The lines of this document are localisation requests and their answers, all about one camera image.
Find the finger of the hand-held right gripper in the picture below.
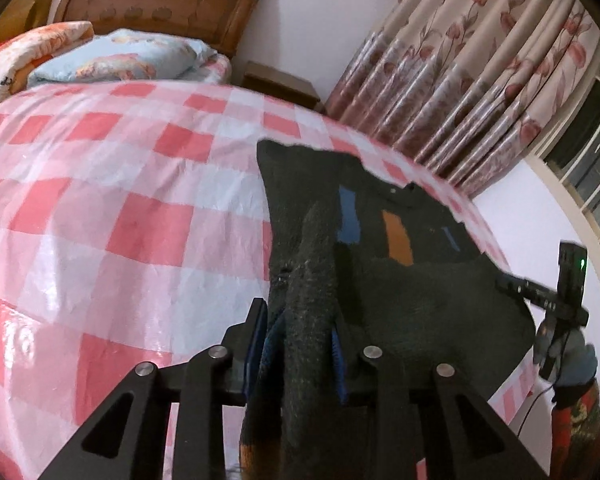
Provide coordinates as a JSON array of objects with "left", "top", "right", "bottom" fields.
[{"left": 494, "top": 271, "right": 561, "bottom": 312}]

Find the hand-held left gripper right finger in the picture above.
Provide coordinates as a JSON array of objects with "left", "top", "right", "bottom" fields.
[{"left": 330, "top": 327, "right": 548, "bottom": 480}]

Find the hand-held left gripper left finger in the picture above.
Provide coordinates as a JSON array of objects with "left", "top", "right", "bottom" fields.
[{"left": 37, "top": 297, "right": 270, "bottom": 480}]

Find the dark striped knit sweater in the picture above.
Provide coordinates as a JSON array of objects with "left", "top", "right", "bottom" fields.
[{"left": 237, "top": 139, "right": 537, "bottom": 480}]

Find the person's right hand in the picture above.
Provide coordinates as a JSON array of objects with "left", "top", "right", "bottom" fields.
[{"left": 550, "top": 330, "right": 599, "bottom": 390}]

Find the white framed window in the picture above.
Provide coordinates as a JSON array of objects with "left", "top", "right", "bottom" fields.
[{"left": 525, "top": 72, "right": 600, "bottom": 303}]

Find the pink checked tablecloth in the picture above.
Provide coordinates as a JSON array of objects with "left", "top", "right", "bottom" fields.
[{"left": 0, "top": 80, "right": 538, "bottom": 480}]

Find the pink floral curtain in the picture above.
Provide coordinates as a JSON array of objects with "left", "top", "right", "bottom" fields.
[{"left": 325, "top": 0, "right": 600, "bottom": 199}]

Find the wooden nightstand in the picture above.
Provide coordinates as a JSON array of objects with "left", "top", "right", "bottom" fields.
[{"left": 242, "top": 60, "right": 326, "bottom": 113}]

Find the blue floral pillow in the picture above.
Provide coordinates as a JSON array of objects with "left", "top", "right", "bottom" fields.
[{"left": 27, "top": 28, "right": 216, "bottom": 87}]

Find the large carved wooden headboard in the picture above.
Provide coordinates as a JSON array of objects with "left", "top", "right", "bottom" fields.
[{"left": 55, "top": 0, "right": 270, "bottom": 69}]

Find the orange floral pillow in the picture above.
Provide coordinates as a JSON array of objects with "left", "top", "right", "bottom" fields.
[{"left": 0, "top": 21, "right": 95, "bottom": 117}]

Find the plain wooden headboard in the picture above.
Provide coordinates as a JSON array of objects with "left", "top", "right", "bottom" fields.
[{"left": 0, "top": 0, "right": 62, "bottom": 43}]

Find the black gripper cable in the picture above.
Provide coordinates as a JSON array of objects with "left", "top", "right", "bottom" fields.
[{"left": 516, "top": 382, "right": 557, "bottom": 437}]

